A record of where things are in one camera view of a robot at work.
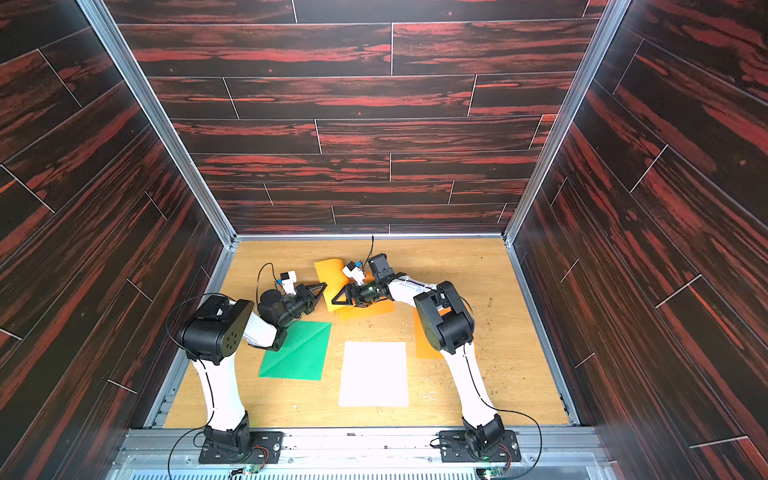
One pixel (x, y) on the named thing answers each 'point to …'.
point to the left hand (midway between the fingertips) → (329, 285)
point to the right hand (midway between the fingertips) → (342, 300)
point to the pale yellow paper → (374, 374)
